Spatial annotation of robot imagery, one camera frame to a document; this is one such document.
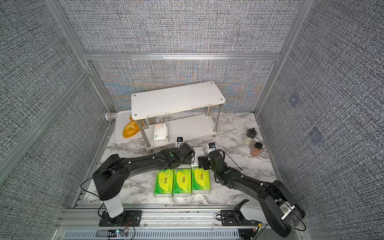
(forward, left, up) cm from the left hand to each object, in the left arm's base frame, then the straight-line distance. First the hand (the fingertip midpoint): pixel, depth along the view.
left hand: (187, 156), depth 89 cm
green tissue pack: (-16, +13, 0) cm, 20 cm away
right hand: (+1, -10, +2) cm, 10 cm away
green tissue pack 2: (-15, +3, -1) cm, 15 cm away
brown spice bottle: (+2, -42, +1) cm, 42 cm away
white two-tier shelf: (+45, -4, -9) cm, 46 cm away
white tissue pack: (+13, +16, +4) cm, 21 cm away
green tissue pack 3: (-14, -7, 0) cm, 16 cm away
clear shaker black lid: (+12, -41, -2) cm, 42 cm away
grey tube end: (+39, +59, -5) cm, 71 cm away
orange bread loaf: (+24, +39, -2) cm, 46 cm away
